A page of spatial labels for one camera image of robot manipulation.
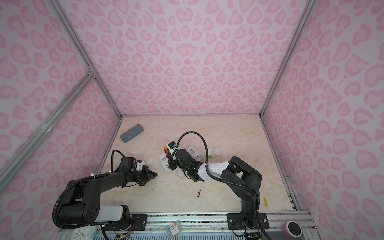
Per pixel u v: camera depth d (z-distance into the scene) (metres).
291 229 0.66
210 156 0.96
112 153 0.78
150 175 0.82
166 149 0.83
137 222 0.73
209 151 0.98
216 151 1.00
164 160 0.93
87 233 0.68
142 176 0.79
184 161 0.67
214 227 0.72
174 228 0.69
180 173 0.90
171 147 0.74
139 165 0.86
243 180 0.47
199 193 0.82
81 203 0.43
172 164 0.76
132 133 1.07
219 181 0.46
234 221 0.74
